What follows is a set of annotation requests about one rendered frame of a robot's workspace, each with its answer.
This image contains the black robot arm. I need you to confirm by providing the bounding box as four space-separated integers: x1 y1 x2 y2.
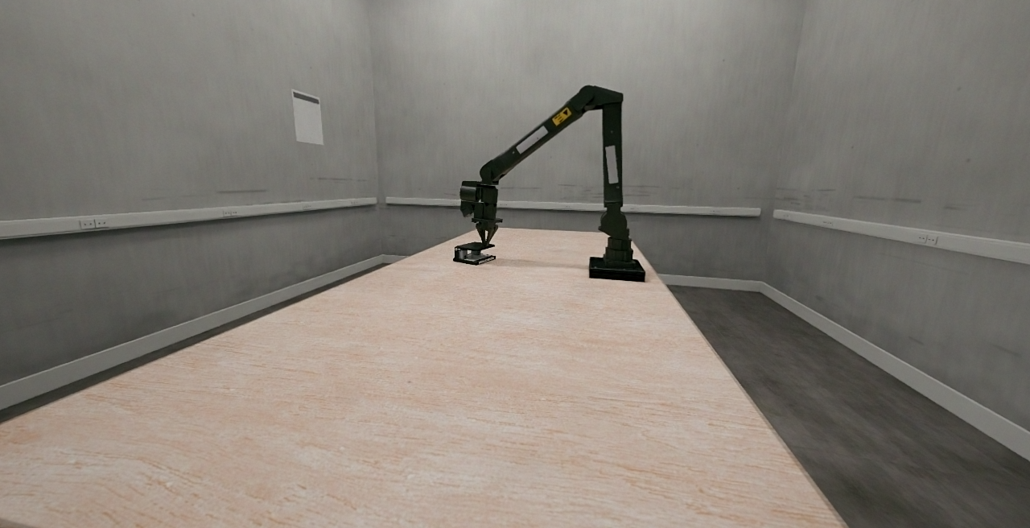
459 85 636 268

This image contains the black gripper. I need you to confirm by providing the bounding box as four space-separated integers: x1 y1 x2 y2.
472 202 503 247

